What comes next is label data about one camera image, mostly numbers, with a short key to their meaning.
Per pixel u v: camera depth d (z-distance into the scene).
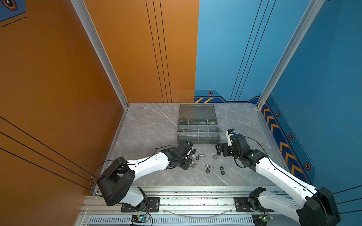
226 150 0.74
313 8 0.70
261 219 0.71
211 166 0.86
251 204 0.64
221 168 0.86
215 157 0.89
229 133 0.74
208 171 0.85
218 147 0.74
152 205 0.74
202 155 0.91
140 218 0.71
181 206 0.75
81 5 0.69
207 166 0.87
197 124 1.02
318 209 0.38
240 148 0.61
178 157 0.66
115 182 0.44
